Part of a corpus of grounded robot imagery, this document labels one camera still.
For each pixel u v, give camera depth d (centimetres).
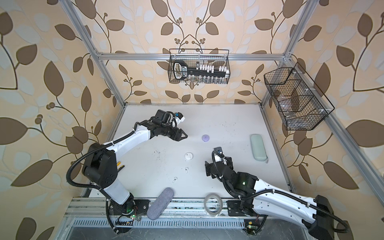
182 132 79
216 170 53
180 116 79
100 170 46
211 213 70
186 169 87
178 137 77
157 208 72
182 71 84
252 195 50
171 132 76
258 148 94
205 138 99
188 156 91
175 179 83
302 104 73
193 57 91
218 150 65
